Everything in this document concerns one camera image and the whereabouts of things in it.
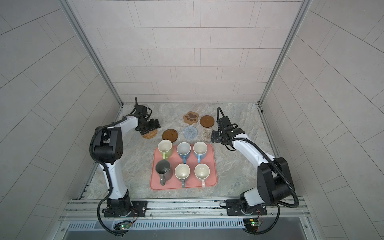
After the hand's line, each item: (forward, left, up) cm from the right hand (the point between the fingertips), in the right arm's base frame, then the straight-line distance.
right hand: (218, 137), depth 88 cm
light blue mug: (-4, +11, -4) cm, 13 cm away
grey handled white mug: (-16, +22, -6) cm, 28 cm away
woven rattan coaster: (+10, +44, -6) cm, 45 cm away
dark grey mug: (-15, +32, -5) cm, 36 cm away
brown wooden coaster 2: (+9, +31, -6) cm, 33 cm away
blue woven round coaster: (+10, +17, -7) cm, 21 cm away
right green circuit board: (-42, -10, -10) cm, 44 cm away
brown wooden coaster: (+18, +5, -6) cm, 20 cm away
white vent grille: (-39, +40, -8) cm, 57 cm away
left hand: (+17, +39, -5) cm, 43 cm away
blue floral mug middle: (-4, +21, -4) cm, 22 cm away
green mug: (-2, +32, -4) cm, 32 cm away
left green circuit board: (-39, +47, -4) cm, 61 cm away
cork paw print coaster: (+23, +16, -7) cm, 29 cm away
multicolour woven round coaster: (+7, +7, -8) cm, 13 cm away
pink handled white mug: (-17, +11, -7) cm, 21 cm away
